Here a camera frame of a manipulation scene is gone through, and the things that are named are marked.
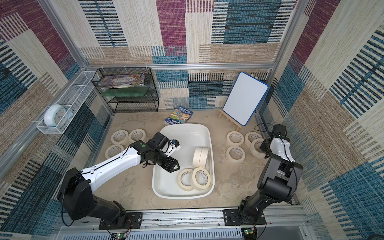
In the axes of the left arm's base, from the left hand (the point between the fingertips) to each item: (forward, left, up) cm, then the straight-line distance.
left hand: (175, 163), depth 80 cm
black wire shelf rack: (+54, +24, -5) cm, 59 cm away
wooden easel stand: (+35, -35, -3) cm, 50 cm away
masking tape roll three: (+26, +41, -11) cm, 49 cm away
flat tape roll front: (-10, -7, -8) cm, 14 cm away
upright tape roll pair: (+4, -13, 0) cm, 14 cm away
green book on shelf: (+42, +33, +16) cm, 55 cm away
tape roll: (+7, -46, -3) cm, 46 cm away
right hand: (+10, -54, -3) cm, 55 cm away
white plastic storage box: (-7, +6, -9) cm, 13 cm away
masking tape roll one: (+27, +30, -11) cm, 42 cm away
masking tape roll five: (+15, +42, -10) cm, 45 cm away
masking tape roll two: (+18, -45, -8) cm, 49 cm away
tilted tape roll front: (-9, -10, -4) cm, 14 cm away
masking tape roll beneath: (+11, -37, -11) cm, 40 cm away
